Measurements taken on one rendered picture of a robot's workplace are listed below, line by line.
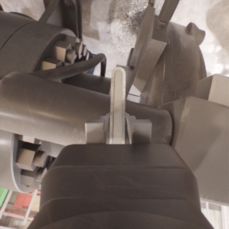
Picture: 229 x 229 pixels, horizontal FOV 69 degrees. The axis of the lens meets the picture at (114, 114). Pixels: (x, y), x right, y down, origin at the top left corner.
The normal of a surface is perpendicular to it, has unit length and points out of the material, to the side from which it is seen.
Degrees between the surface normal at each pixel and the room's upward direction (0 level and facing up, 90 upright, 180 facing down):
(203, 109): 67
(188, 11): 0
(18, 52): 89
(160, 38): 95
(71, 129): 45
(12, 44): 93
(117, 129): 49
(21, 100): 72
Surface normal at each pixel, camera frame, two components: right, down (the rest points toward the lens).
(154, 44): -0.18, 0.84
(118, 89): -0.01, 0.25
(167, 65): -0.40, -0.47
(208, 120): 0.07, -0.04
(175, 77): 0.15, -0.32
